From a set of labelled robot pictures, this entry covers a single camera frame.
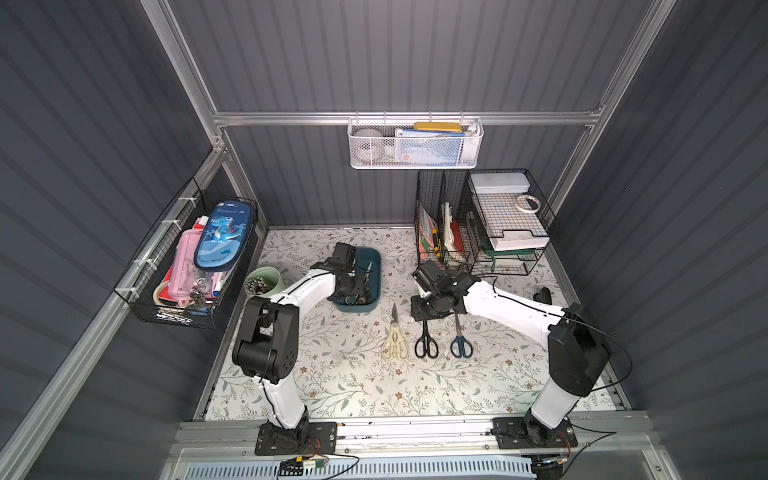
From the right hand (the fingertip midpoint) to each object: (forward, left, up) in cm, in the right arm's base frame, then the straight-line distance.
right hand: (420, 308), depth 87 cm
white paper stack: (+19, -30, +9) cm, 37 cm away
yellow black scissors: (+8, +17, -6) cm, 20 cm away
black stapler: (+8, -41, -6) cm, 42 cm away
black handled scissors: (-7, -2, -9) cm, 12 cm away
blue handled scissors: (-7, -12, -9) cm, 17 cm away
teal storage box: (+25, +18, -11) cm, 33 cm away
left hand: (+9, +20, -3) cm, 22 cm away
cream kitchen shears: (-8, +7, -9) cm, 14 cm away
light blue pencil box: (+42, -29, +13) cm, 53 cm away
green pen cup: (+4, +45, +8) cm, 46 cm away
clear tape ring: (+32, -36, +10) cm, 49 cm away
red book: (+40, -18, -11) cm, 45 cm away
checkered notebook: (+29, -27, +11) cm, 41 cm away
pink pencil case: (-6, +55, +22) cm, 59 cm away
